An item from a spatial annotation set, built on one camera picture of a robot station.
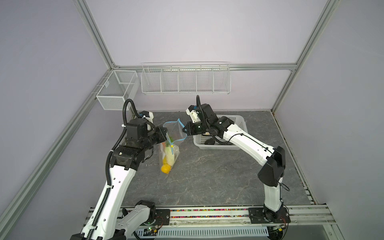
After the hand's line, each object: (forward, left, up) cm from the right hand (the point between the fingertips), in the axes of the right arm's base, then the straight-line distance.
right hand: (182, 131), depth 77 cm
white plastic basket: (+7, -8, -20) cm, 23 cm away
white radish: (-8, +8, -14) cm, 17 cm away
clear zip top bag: (+3, +5, -6) cm, 9 cm away
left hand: (-6, +6, +7) cm, 11 cm away
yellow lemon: (-13, +10, -16) cm, 23 cm away
